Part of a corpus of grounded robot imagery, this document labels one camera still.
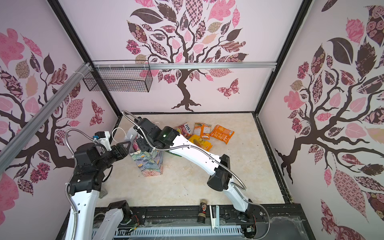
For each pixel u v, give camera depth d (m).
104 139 0.61
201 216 0.72
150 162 0.76
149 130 0.53
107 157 0.58
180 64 0.93
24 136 0.54
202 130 1.06
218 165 0.48
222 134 1.03
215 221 0.70
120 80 1.22
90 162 0.50
